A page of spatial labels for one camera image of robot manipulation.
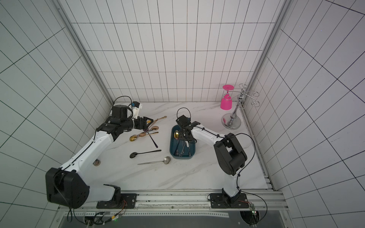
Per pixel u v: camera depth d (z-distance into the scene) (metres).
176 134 0.97
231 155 0.48
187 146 0.93
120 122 0.61
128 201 0.73
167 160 0.86
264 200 0.67
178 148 0.92
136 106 0.71
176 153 0.90
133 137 0.98
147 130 1.02
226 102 0.98
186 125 0.69
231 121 1.06
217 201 0.72
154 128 1.02
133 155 0.90
